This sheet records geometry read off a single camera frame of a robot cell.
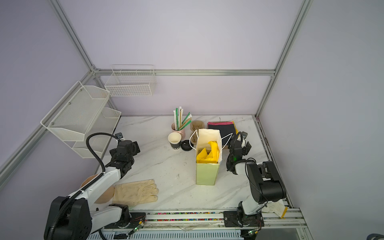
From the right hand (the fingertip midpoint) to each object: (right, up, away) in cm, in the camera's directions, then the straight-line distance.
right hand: (239, 137), depth 92 cm
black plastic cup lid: (-34, -6, +10) cm, 35 cm away
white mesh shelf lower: (-71, +2, -27) cm, 76 cm away
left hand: (-69, -5, -7) cm, 70 cm away
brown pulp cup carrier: (-28, +8, +19) cm, 35 cm away
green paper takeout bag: (-22, -17, -18) cm, 33 cm away
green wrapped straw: (-40, +12, +8) cm, 43 cm away
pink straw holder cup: (-37, +4, +9) cm, 38 cm away
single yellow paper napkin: (-19, -10, -16) cm, 26 cm away
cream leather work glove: (-62, -31, -10) cm, 70 cm away
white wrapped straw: (-42, +17, +7) cm, 46 cm away
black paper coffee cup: (-41, -1, +6) cm, 42 cm away
